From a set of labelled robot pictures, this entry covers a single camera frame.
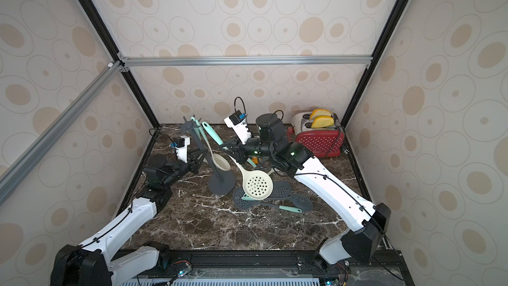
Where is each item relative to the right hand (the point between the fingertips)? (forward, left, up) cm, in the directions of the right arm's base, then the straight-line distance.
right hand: (217, 151), depth 61 cm
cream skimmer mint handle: (+13, +5, -26) cm, 29 cm away
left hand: (+9, +7, -11) cm, 15 cm away
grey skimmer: (-1, -6, -36) cm, 37 cm away
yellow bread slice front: (+34, -41, -18) cm, 56 cm away
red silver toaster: (+27, -42, -25) cm, 55 cm away
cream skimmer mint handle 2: (-5, -12, -11) cm, 17 cm away
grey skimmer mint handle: (+2, -30, -37) cm, 48 cm away
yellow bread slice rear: (+39, -40, -17) cm, 59 cm away
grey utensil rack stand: (+9, +7, -36) cm, 38 cm away
